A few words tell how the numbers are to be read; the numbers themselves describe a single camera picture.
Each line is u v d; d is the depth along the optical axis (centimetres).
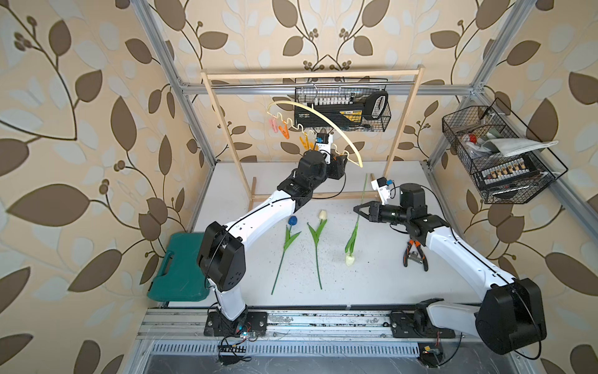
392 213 68
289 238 94
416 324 69
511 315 40
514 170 66
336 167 68
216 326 74
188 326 75
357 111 81
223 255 46
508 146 64
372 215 70
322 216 98
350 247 77
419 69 62
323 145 67
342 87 89
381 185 73
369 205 74
